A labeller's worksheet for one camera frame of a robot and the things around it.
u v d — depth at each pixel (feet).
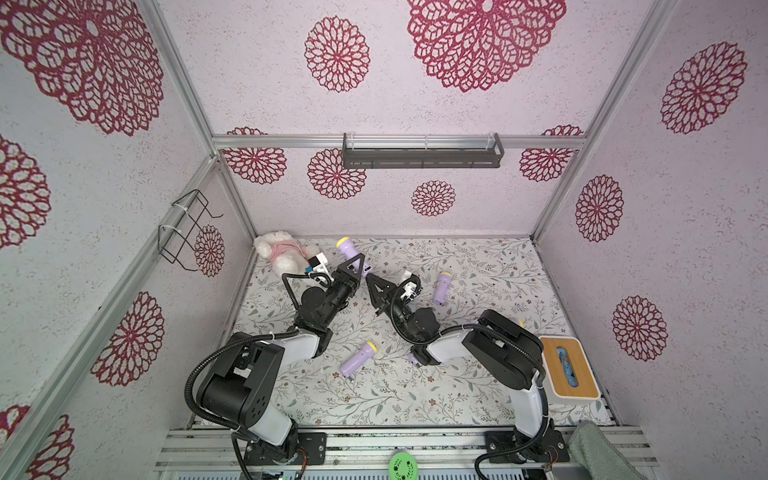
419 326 2.21
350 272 2.46
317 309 2.13
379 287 2.61
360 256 2.55
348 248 2.60
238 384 1.47
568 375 2.73
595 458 2.30
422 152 3.03
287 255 3.04
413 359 2.44
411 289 2.66
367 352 2.85
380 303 2.45
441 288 3.36
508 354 1.70
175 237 2.46
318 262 2.51
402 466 2.23
